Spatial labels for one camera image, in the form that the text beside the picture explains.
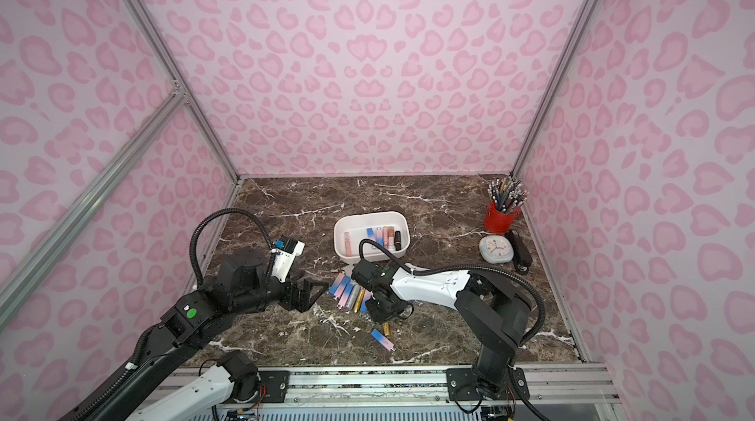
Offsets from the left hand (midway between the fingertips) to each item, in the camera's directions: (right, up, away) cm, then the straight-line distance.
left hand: (317, 278), depth 69 cm
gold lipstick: (+16, -17, +13) cm, 27 cm away
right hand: (+16, -15, +16) cm, 27 cm away
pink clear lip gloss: (+18, +6, +31) cm, 36 cm away
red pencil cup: (+53, +11, +29) cm, 61 cm away
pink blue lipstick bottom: (+13, -18, +12) cm, 25 cm away
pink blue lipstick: (+11, +7, +32) cm, 34 cm away
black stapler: (+59, +2, +24) cm, 63 cm away
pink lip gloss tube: (+3, +4, +31) cm, 32 cm away
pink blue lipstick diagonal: (+14, +5, +31) cm, 35 cm away
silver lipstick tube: (+7, -9, +19) cm, 22 cm away
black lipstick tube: (+20, +5, +29) cm, 36 cm away
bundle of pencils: (+54, +21, +23) cm, 63 cm away
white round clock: (+52, +3, +26) cm, 58 cm away
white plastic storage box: (+6, +10, +33) cm, 36 cm away
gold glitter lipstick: (+8, -11, +17) cm, 22 cm away
